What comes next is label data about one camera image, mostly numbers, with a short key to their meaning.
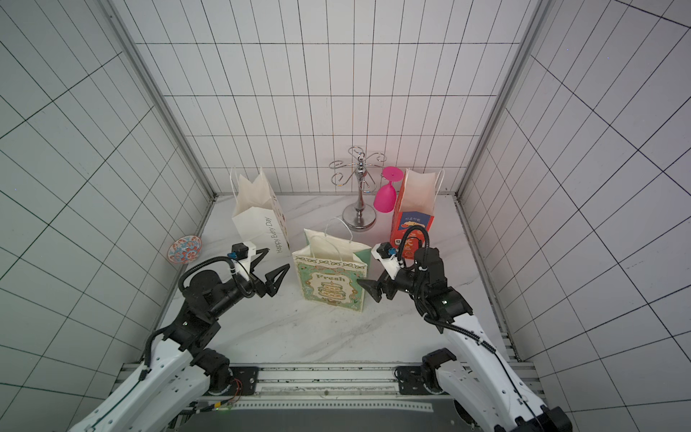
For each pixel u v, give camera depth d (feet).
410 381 2.38
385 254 2.01
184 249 3.30
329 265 2.29
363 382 2.45
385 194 3.08
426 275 1.82
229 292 1.99
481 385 1.46
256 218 2.67
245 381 2.39
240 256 1.93
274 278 2.09
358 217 3.61
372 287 2.08
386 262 2.05
